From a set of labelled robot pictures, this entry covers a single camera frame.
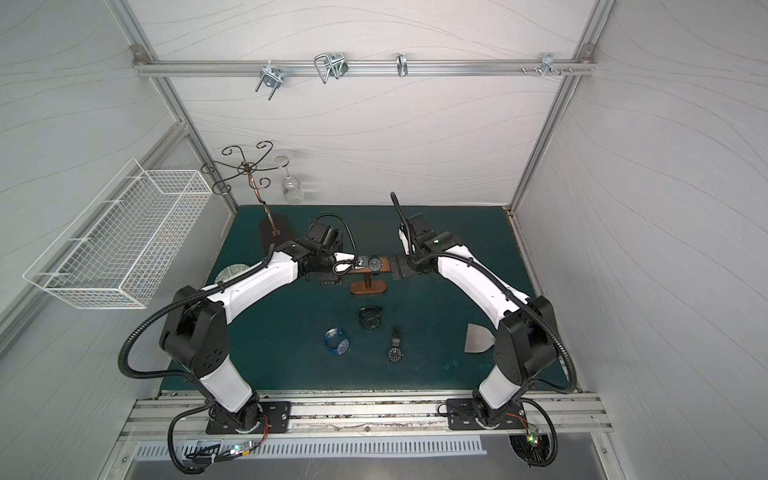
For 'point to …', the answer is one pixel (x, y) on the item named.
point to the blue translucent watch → (336, 341)
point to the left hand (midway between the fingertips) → (339, 257)
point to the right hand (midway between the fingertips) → (409, 262)
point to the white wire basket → (120, 246)
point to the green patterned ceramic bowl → (229, 271)
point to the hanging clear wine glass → (290, 185)
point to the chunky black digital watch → (370, 317)
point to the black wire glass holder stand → (276, 230)
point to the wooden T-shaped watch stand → (369, 286)
